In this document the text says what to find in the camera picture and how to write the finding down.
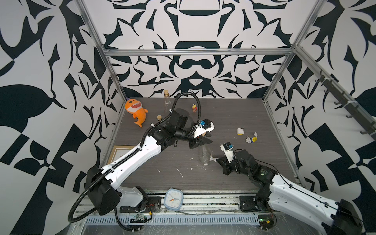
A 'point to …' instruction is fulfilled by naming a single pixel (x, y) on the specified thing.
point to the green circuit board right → (266, 222)
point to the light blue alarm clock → (173, 199)
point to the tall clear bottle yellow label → (204, 154)
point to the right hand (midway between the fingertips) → (216, 157)
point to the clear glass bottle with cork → (167, 101)
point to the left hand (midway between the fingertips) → (207, 134)
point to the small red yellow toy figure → (194, 107)
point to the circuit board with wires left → (141, 218)
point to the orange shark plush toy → (134, 107)
